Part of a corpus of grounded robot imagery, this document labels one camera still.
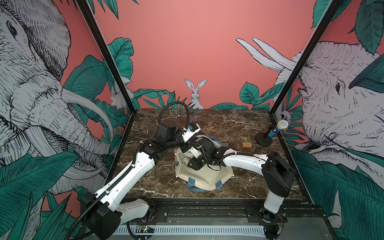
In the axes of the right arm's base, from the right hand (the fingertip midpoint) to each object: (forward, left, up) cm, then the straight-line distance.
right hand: (188, 162), depth 83 cm
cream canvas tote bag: (-9, -8, -1) cm, 12 cm away
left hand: (+5, -5, +19) cm, 20 cm away
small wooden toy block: (+17, -39, -9) cm, 44 cm away
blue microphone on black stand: (+22, -51, -8) cm, 56 cm away
